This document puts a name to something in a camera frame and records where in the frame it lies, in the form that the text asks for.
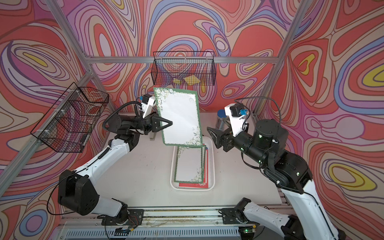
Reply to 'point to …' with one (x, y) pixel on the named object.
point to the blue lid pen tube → (221, 114)
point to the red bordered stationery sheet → (200, 185)
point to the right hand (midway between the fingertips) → (216, 128)
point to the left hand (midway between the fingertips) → (171, 130)
